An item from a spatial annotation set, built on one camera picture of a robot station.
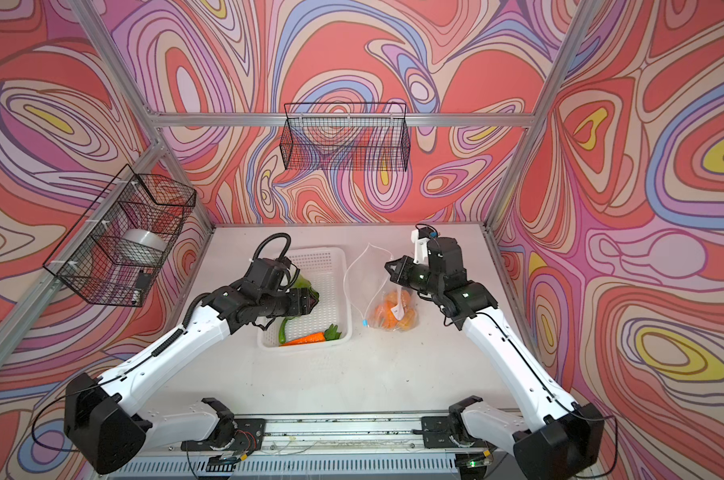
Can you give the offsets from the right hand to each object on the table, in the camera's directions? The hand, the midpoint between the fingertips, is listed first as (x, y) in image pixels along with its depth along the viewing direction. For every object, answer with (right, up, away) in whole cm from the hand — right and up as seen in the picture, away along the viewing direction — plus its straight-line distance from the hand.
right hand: (387, 272), depth 74 cm
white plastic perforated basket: (-19, -1, +28) cm, 34 cm away
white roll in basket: (-59, +6, -4) cm, 59 cm away
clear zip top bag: (-1, -8, +3) cm, 9 cm away
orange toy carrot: (-21, -20, +13) cm, 32 cm away
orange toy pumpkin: (+1, -14, +9) cm, 17 cm away
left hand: (-20, -8, +5) cm, 22 cm away
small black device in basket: (-61, -2, -1) cm, 61 cm away
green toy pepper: (-32, -20, +21) cm, 43 cm away
